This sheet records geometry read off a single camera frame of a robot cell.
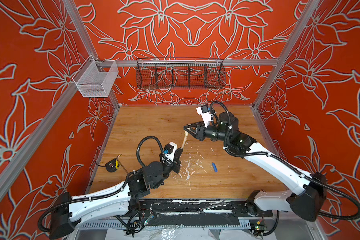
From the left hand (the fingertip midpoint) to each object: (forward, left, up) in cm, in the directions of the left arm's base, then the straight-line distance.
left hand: (181, 148), depth 67 cm
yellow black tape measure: (-1, +40, -22) cm, 46 cm away
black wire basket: (+53, +3, +5) cm, 53 cm away
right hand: (+5, -1, +8) cm, 10 cm away
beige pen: (+4, -2, +6) cm, 7 cm away
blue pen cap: (+2, -21, -25) cm, 33 cm away
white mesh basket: (+44, +57, +6) cm, 72 cm away
